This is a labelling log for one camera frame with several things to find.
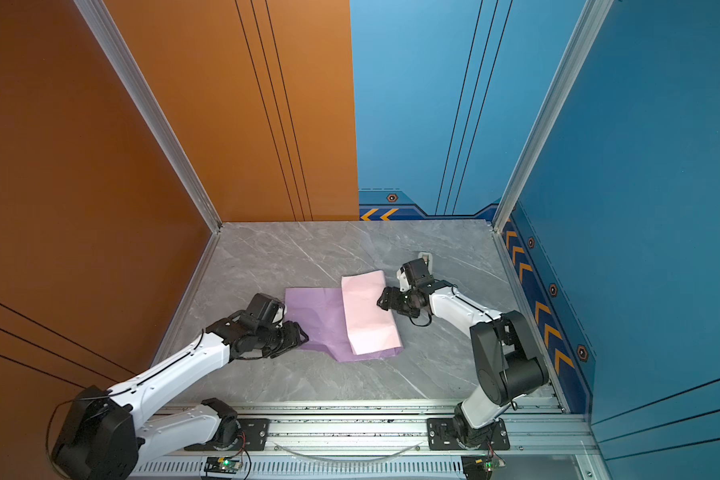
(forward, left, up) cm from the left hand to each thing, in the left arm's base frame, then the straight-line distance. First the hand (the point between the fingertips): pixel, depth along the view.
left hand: (304, 338), depth 83 cm
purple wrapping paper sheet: (+12, -2, -7) cm, 14 cm away
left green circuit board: (-29, +17, -8) cm, 34 cm away
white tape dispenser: (+31, -39, -2) cm, 50 cm away
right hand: (+11, -23, -1) cm, 26 cm away
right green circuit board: (-28, -44, -8) cm, 53 cm away
